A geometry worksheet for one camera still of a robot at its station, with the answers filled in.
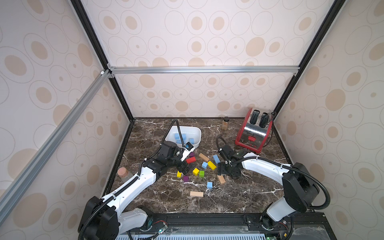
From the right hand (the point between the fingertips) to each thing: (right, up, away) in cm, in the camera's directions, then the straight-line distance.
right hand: (228, 172), depth 88 cm
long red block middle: (-23, +5, +8) cm, 25 cm away
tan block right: (-4, -3, -3) cm, 6 cm away
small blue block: (-33, +21, +21) cm, 44 cm away
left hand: (-20, +10, -9) cm, 24 cm away
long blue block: (-6, +7, +7) cm, 11 cm away
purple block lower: (-25, -3, -2) cm, 25 cm away
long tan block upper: (-14, +7, +10) cm, 18 cm away
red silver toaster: (+17, +25, +3) cm, 30 cm away
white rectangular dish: (-24, +22, +22) cm, 39 cm away
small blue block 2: (-14, +3, +4) cm, 15 cm away
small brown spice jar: (+2, +29, +21) cm, 36 cm away
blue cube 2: (-11, -6, -4) cm, 13 cm away
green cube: (-16, -1, 0) cm, 16 cm away
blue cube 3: (-22, +18, +18) cm, 33 cm away
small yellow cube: (-19, 0, +1) cm, 19 cm away
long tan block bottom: (-18, -10, -6) cm, 22 cm away
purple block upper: (-21, +9, +9) cm, 25 cm away
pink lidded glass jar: (-58, +1, -8) cm, 58 cm away
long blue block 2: (-31, +17, +18) cm, 40 cm away
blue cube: (-28, +21, +23) cm, 42 cm away
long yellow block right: (-9, +3, +5) cm, 11 cm away
